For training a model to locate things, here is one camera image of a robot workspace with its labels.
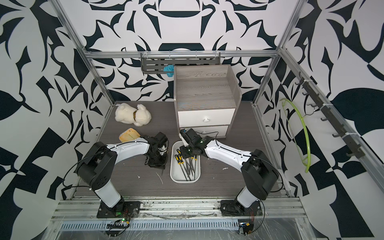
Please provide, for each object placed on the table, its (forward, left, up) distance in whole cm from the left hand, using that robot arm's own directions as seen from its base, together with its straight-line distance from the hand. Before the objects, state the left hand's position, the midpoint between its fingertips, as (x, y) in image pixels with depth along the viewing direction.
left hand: (165, 164), depth 89 cm
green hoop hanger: (-10, -65, +22) cm, 70 cm away
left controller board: (-27, +19, -2) cm, 33 cm away
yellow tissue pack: (+19, +24, +4) cm, 30 cm away
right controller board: (-31, -41, -1) cm, 51 cm away
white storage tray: (-4, -11, 0) cm, 11 cm away
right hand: (+5, -10, +9) cm, 14 cm away
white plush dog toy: (+31, +25, +10) cm, 41 cm away
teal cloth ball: (+46, -4, +34) cm, 57 cm away
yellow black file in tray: (+1, -9, 0) cm, 9 cm away
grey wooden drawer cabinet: (+23, -24, +31) cm, 46 cm away
